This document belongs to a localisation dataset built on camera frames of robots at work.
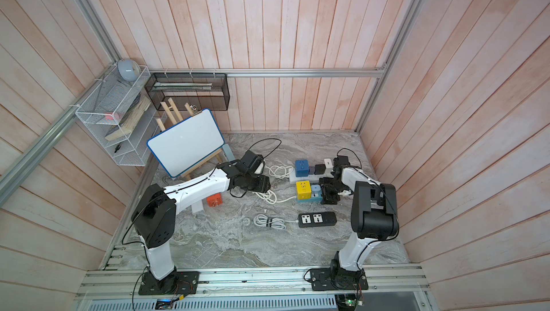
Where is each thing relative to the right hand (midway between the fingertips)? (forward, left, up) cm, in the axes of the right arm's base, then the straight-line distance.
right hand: (318, 188), depth 97 cm
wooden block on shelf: (+9, +75, +33) cm, 83 cm away
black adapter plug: (+6, 0, +7) cm, 9 cm away
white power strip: (+6, -4, +4) cm, 8 cm away
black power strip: (-15, +5, +2) cm, 16 cm away
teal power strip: (-4, +2, +2) cm, 5 cm away
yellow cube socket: (-5, +8, +7) cm, 12 cm away
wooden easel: (+15, +60, +29) cm, 69 cm away
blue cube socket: (+6, +8, +7) cm, 13 cm away
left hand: (-5, +25, +8) cm, 27 cm away
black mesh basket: (+26, +49, +35) cm, 66 cm away
